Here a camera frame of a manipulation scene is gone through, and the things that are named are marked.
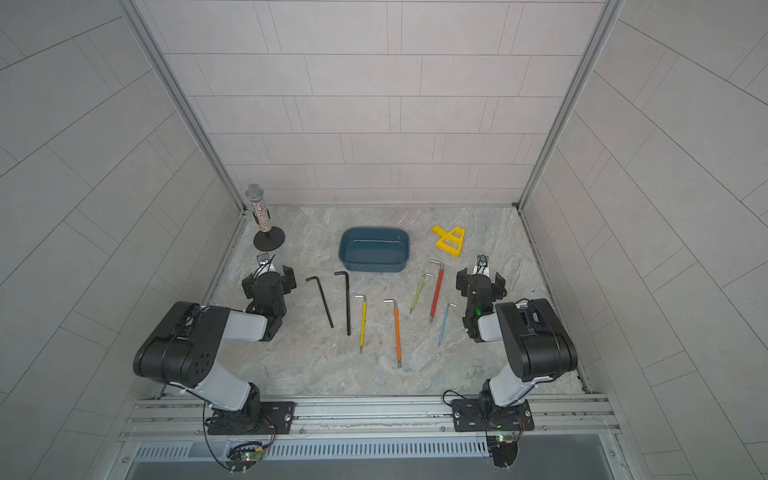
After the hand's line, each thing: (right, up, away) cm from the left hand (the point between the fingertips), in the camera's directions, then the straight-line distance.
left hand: (275, 265), depth 93 cm
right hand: (+66, -1, +1) cm, 66 cm away
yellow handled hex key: (+29, -14, -5) cm, 33 cm away
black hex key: (+25, -17, -8) cm, 31 cm away
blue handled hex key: (+53, -16, -6) cm, 55 cm away
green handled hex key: (+46, -8, 0) cm, 47 cm away
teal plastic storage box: (+31, +4, +10) cm, 33 cm away
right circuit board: (+63, -38, -27) cm, 79 cm away
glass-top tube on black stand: (-7, +8, +12) cm, 16 cm away
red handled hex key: (+52, -8, 0) cm, 52 cm away
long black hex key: (+16, -10, -2) cm, 19 cm away
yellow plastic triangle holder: (+58, +7, +12) cm, 60 cm away
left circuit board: (+5, -39, -28) cm, 48 cm away
